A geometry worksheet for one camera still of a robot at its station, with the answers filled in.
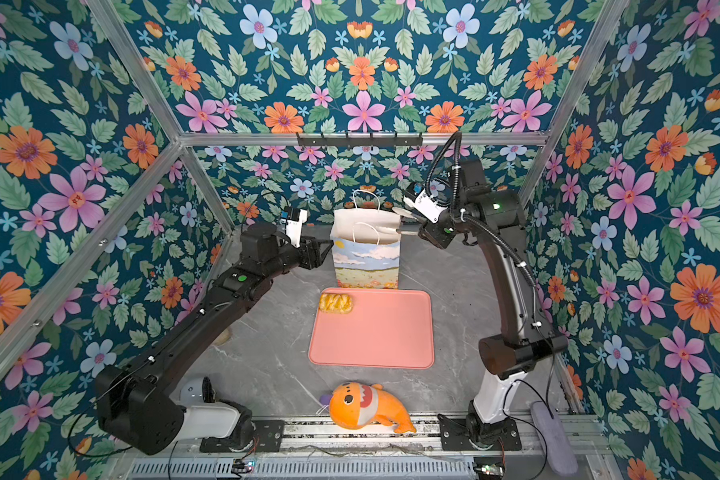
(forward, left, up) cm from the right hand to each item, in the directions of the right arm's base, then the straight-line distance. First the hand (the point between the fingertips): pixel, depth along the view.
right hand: (432, 221), depth 71 cm
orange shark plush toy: (-34, +20, -27) cm, 48 cm away
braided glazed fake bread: (-4, +27, -32) cm, 42 cm away
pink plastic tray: (-11, +10, -35) cm, 38 cm away
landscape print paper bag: (+3, +17, -12) cm, 21 cm away
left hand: (-1, +26, -3) cm, 26 cm away
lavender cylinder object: (-41, -29, -34) cm, 60 cm away
